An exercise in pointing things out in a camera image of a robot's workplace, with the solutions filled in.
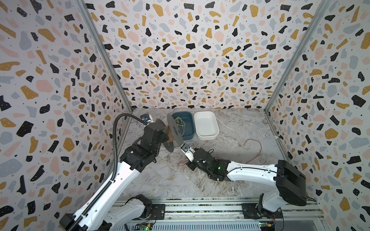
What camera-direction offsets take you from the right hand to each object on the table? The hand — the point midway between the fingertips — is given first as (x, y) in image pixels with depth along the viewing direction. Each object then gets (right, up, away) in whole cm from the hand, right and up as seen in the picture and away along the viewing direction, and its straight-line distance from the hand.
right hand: (183, 151), depth 77 cm
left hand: (-10, +14, -7) cm, 19 cm away
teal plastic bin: (-1, +18, +36) cm, 40 cm away
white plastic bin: (+15, +13, +36) cm, 42 cm away
